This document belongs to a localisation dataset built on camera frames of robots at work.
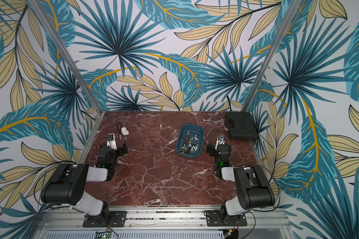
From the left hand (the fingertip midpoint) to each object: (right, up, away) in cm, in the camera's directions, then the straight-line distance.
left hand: (117, 141), depth 92 cm
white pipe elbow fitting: (0, +6, +12) cm, 13 cm away
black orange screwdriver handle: (-6, +10, +15) cm, 19 cm away
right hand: (+63, -1, +1) cm, 63 cm away
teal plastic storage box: (+45, +1, +9) cm, 46 cm away
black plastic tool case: (+82, +10, +13) cm, 83 cm away
